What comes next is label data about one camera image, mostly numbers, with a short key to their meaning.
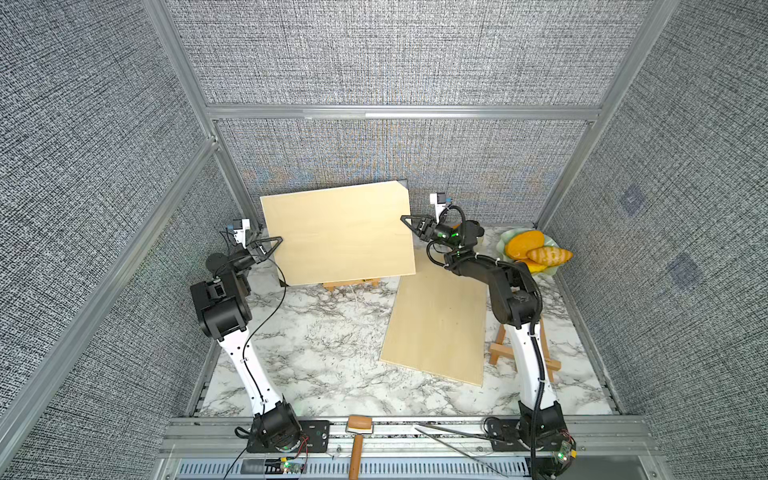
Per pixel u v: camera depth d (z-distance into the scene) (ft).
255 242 2.92
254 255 2.81
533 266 3.32
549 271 3.29
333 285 3.31
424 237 2.81
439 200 2.81
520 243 3.47
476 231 2.60
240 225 2.87
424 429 2.47
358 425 2.46
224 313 2.06
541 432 2.11
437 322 3.01
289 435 2.24
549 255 3.28
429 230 2.78
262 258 2.87
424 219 2.85
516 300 2.11
